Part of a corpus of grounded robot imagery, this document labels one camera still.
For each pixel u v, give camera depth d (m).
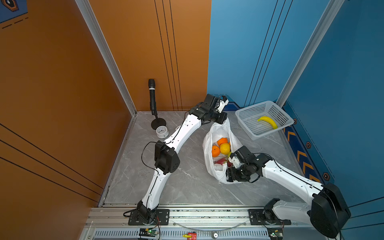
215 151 0.93
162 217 0.74
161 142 0.57
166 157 0.56
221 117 0.76
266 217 0.67
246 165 0.71
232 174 0.71
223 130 0.90
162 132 1.03
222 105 0.78
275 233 0.70
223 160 0.87
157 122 1.11
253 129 1.09
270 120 1.12
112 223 0.75
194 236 0.67
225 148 0.92
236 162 0.76
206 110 0.68
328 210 0.40
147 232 0.71
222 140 0.93
